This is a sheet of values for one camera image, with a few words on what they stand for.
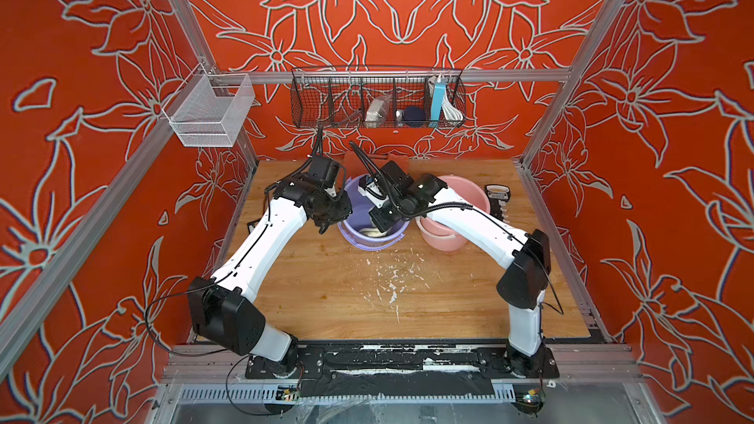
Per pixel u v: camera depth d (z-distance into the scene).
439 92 0.86
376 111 0.91
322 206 0.62
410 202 0.57
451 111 0.91
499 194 1.07
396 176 0.62
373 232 0.77
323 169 0.61
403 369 0.73
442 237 0.81
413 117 0.93
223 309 0.40
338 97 1.01
